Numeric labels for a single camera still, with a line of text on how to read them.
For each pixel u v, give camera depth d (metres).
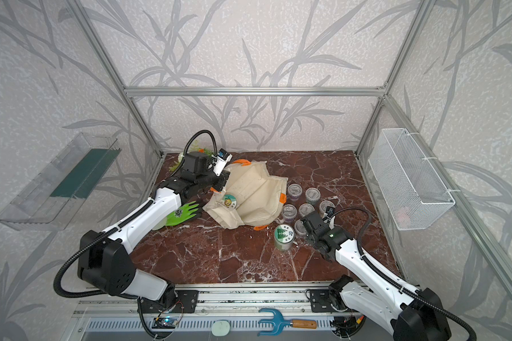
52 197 0.64
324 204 0.94
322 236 0.61
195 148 1.02
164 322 0.71
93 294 0.45
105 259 0.42
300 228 0.86
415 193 0.61
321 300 0.74
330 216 0.71
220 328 0.67
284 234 0.81
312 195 0.96
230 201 0.90
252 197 1.01
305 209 0.91
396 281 0.43
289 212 0.91
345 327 0.74
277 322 0.68
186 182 0.62
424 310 0.39
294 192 0.97
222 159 0.72
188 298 0.74
